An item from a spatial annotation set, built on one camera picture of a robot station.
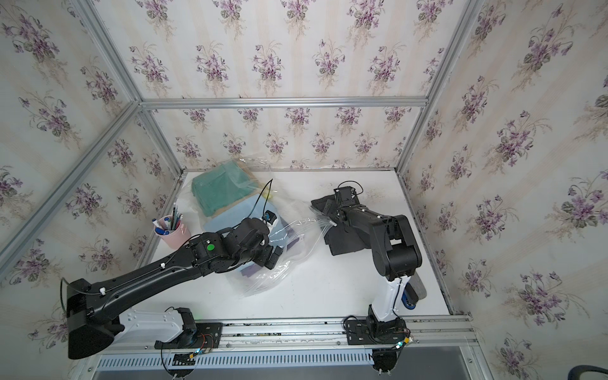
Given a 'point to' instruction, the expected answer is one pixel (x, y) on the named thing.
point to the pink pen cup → (171, 229)
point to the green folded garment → (216, 189)
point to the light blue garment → (255, 208)
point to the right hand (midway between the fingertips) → (338, 212)
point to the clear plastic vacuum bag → (303, 219)
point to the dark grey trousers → (346, 239)
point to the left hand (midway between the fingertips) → (273, 246)
